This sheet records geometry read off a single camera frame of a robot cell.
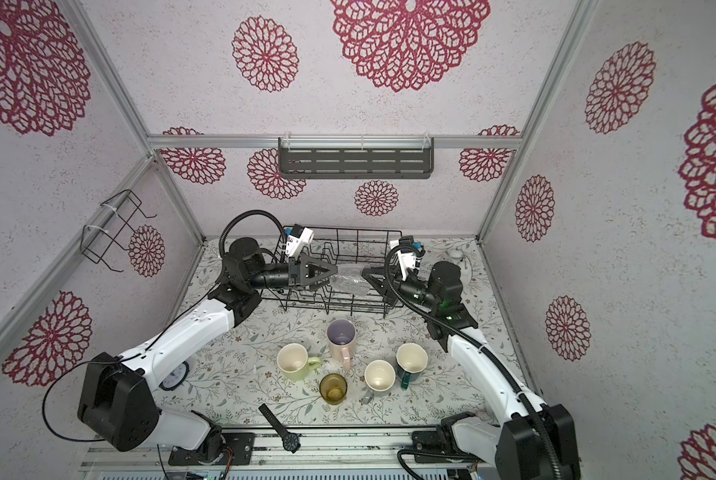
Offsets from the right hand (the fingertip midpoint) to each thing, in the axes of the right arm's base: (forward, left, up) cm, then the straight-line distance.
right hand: (362, 271), depth 68 cm
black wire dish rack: (+37, +7, -33) cm, 50 cm away
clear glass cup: (-4, +3, +2) cm, 5 cm away
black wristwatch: (-29, +18, -32) cm, 46 cm away
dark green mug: (-8, -14, -31) cm, 35 cm away
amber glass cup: (-16, +8, -33) cm, 37 cm away
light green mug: (-9, +20, -32) cm, 39 cm away
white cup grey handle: (-12, -5, -32) cm, 35 cm away
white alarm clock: (+26, -30, -22) cm, 46 cm away
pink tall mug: (-2, +7, -29) cm, 29 cm away
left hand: (-3, +6, +1) cm, 6 cm away
